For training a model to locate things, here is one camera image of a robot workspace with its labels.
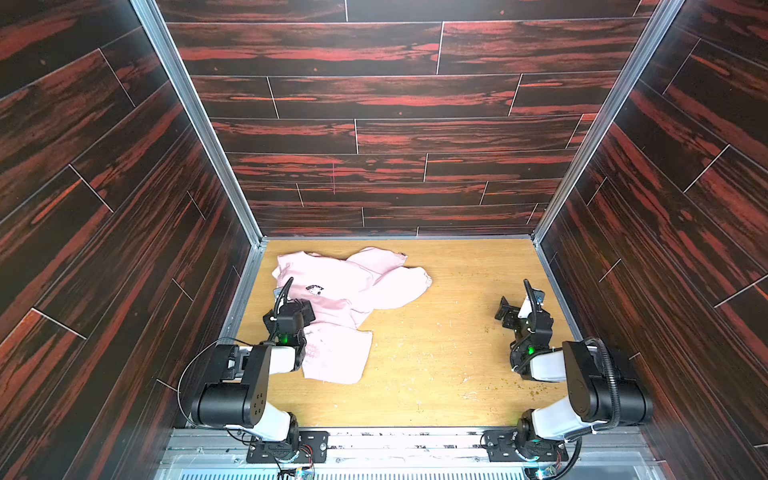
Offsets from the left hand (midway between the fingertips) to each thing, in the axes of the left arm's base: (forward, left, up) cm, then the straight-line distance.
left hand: (290, 305), depth 94 cm
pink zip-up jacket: (+8, -16, -3) cm, 18 cm away
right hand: (+1, -74, +3) cm, 74 cm away
